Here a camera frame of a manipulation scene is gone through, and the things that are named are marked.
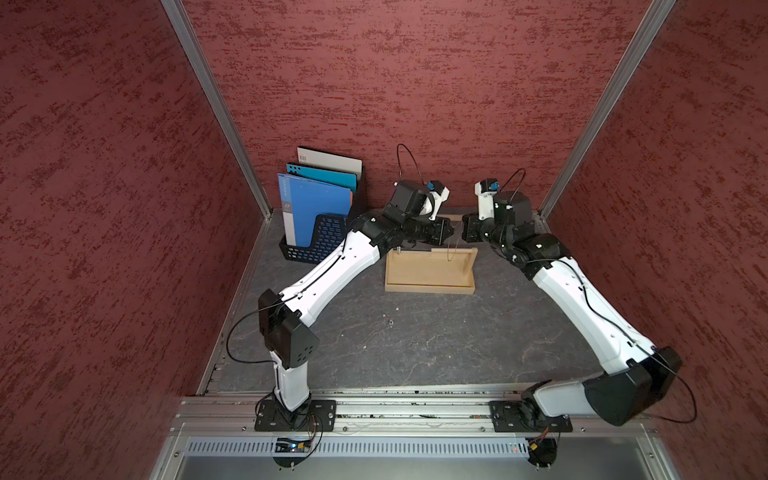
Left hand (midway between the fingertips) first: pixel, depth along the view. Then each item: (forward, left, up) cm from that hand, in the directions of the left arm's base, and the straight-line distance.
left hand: (450, 236), depth 72 cm
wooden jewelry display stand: (+11, +1, -33) cm, 35 cm away
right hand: (+5, -4, -1) cm, 7 cm away
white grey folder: (+35, +37, -3) cm, 51 cm away
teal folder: (+27, +37, -3) cm, 46 cm away
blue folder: (+18, +42, -5) cm, 46 cm away
